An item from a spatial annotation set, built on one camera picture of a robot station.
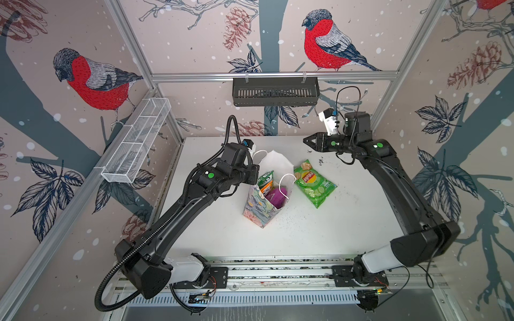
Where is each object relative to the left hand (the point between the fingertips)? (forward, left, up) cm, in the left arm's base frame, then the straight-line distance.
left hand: (261, 166), depth 72 cm
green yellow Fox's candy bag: (+4, -2, -17) cm, 18 cm away
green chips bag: (+7, -25, -24) cm, 35 cm away
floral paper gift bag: (-13, -2, -3) cm, 13 cm away
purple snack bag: (-6, -6, -14) cm, 16 cm away
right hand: (+9, -17, +7) cm, 20 cm away
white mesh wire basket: (0, +50, +2) cm, 50 cm away
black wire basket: (+50, -7, -1) cm, 51 cm away
